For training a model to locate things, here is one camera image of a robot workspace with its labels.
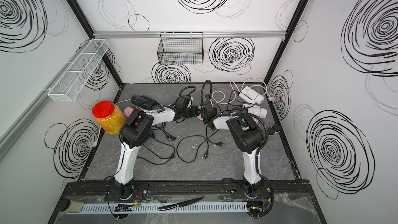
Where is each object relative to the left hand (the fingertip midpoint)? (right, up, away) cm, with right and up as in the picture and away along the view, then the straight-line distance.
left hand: (199, 112), depth 102 cm
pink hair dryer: (-45, +1, -5) cm, 45 cm away
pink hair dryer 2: (+19, -2, -43) cm, 47 cm away
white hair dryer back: (+35, +12, +7) cm, 38 cm away
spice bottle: (+43, -7, -16) cm, 47 cm away
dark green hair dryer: (-36, +7, 0) cm, 36 cm away
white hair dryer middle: (+37, +2, -2) cm, 37 cm away
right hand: (+6, +2, 0) cm, 6 cm away
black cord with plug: (+4, -21, -17) cm, 28 cm away
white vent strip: (+11, -41, -31) cm, 52 cm away
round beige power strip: (+1, -2, -8) cm, 8 cm away
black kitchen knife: (-17, -41, -32) cm, 54 cm away
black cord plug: (-14, -23, -17) cm, 32 cm away
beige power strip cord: (+54, +9, +14) cm, 56 cm away
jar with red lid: (-47, 0, -20) cm, 51 cm away
